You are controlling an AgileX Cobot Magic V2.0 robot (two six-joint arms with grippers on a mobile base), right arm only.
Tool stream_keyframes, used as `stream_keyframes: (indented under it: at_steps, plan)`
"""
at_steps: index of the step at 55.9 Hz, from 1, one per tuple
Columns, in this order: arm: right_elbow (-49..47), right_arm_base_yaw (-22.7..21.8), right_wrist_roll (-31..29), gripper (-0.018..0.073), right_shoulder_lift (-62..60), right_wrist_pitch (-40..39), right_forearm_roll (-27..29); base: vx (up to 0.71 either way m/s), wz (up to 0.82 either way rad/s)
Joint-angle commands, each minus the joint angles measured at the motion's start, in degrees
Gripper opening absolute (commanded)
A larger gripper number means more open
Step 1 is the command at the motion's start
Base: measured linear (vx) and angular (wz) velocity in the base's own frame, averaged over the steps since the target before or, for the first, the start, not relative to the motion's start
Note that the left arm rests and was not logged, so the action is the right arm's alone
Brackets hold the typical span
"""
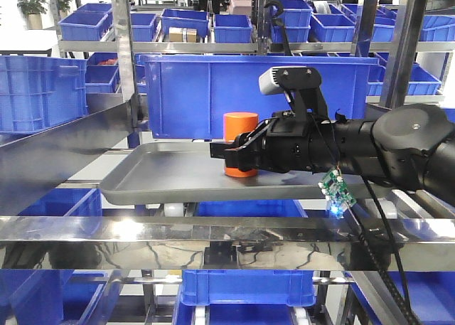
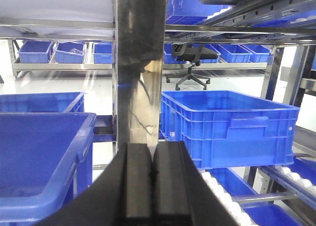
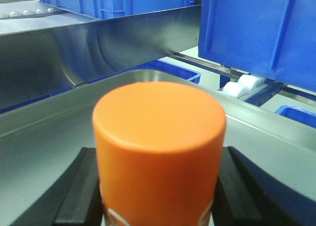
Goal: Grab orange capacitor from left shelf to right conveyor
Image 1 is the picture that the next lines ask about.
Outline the black braided cable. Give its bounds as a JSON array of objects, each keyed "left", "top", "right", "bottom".
[{"left": 346, "top": 209, "right": 422, "bottom": 325}]

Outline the white plastic roller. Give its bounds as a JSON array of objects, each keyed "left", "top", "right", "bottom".
[
  {"left": 369, "top": 200, "right": 397, "bottom": 219},
  {"left": 163, "top": 203, "right": 184, "bottom": 218}
]

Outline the grey metal tray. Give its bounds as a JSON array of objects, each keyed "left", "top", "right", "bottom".
[{"left": 99, "top": 142, "right": 392, "bottom": 206}]

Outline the steel rack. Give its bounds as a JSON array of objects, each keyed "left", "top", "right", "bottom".
[
  {"left": 0, "top": 0, "right": 455, "bottom": 325},
  {"left": 48, "top": 0, "right": 455, "bottom": 105}
]

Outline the large blue plastic bin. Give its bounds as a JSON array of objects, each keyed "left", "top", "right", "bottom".
[{"left": 138, "top": 53, "right": 380, "bottom": 141}]

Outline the black hooked strap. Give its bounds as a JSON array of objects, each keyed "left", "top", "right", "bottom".
[{"left": 264, "top": 0, "right": 291, "bottom": 55}]

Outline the orange capacitor cylinder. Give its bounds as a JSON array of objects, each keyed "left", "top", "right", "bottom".
[{"left": 223, "top": 112, "right": 259, "bottom": 179}]

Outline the pink box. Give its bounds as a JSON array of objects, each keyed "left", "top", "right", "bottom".
[{"left": 227, "top": 0, "right": 250, "bottom": 15}]

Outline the potted green plant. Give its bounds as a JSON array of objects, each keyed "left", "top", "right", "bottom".
[
  {"left": 16, "top": 0, "right": 49, "bottom": 31},
  {"left": 55, "top": 0, "right": 74, "bottom": 20}
]

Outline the small cardboard box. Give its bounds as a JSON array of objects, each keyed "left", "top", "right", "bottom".
[{"left": 168, "top": 27, "right": 198, "bottom": 43}]

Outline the group of blue bins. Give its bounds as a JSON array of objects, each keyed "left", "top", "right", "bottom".
[{"left": 0, "top": 188, "right": 455, "bottom": 325}]

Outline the thin black cable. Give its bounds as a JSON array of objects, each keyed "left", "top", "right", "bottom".
[{"left": 332, "top": 110, "right": 415, "bottom": 325}]

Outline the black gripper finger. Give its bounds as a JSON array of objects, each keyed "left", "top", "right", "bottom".
[
  {"left": 209, "top": 139, "right": 262, "bottom": 173},
  {"left": 234, "top": 118, "right": 277, "bottom": 145}
]

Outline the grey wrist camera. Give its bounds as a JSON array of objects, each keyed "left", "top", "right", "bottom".
[{"left": 258, "top": 65, "right": 330, "bottom": 122}]

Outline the row of blue bins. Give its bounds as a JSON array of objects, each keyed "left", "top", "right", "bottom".
[{"left": 58, "top": 0, "right": 455, "bottom": 97}]

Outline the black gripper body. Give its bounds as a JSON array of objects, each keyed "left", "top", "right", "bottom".
[{"left": 255, "top": 110, "right": 323, "bottom": 174}]

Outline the blue ribbed plastic crate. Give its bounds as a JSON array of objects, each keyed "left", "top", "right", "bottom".
[{"left": 0, "top": 55, "right": 89, "bottom": 134}]

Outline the white table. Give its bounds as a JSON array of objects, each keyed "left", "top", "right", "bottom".
[{"left": 0, "top": 29, "right": 60, "bottom": 58}]

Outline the green circuit board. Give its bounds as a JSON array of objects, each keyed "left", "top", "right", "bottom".
[{"left": 318, "top": 166, "right": 358, "bottom": 215}]

